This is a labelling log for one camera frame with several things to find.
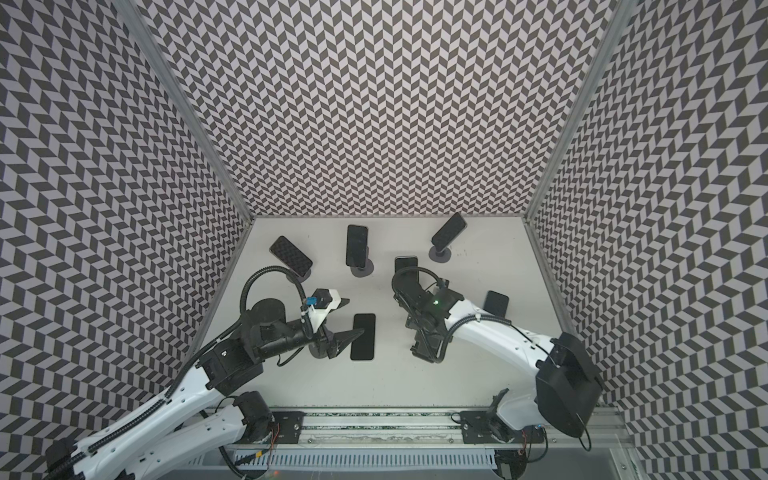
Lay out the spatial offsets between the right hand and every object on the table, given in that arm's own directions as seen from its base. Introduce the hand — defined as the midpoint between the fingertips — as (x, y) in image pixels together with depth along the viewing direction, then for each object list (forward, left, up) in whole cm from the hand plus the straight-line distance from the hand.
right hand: (428, 331), depth 81 cm
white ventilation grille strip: (-28, +21, -7) cm, 35 cm away
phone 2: (+28, +22, +3) cm, 36 cm away
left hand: (-3, +18, +16) cm, 24 cm away
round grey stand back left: (+21, +41, -3) cm, 46 cm away
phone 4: (+33, -11, +5) cm, 35 cm away
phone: (+30, +45, -3) cm, 55 cm away
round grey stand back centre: (+25, +20, -6) cm, 32 cm away
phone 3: (+18, +7, +8) cm, 21 cm away
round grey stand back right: (+30, -7, -7) cm, 32 cm away
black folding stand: (-4, 0, 0) cm, 4 cm away
